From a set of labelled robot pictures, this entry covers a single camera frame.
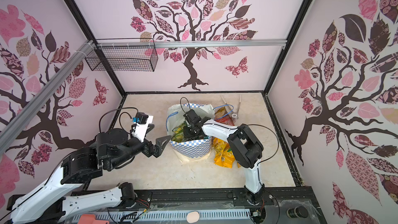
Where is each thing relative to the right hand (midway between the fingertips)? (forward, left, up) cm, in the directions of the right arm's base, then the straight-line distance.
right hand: (186, 131), depth 92 cm
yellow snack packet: (-16, -22, +1) cm, 27 cm away
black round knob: (-41, -50, +3) cm, 65 cm away
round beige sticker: (-42, -5, -4) cm, 43 cm away
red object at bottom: (-42, +41, -4) cm, 59 cm away
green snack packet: (-4, +4, +1) cm, 6 cm away
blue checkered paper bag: (-17, -6, +11) cm, 21 cm away
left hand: (-18, +5, +29) cm, 35 cm away
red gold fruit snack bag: (+8, -25, 0) cm, 27 cm away
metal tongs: (+10, -31, +1) cm, 33 cm away
